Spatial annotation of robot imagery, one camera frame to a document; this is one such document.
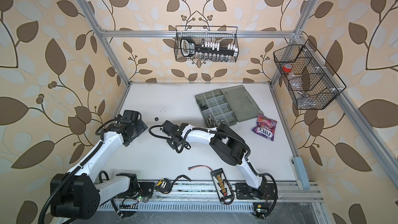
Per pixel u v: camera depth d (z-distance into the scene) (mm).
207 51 851
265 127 914
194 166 824
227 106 1050
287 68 875
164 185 736
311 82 727
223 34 911
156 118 996
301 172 752
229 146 516
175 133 677
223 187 737
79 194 398
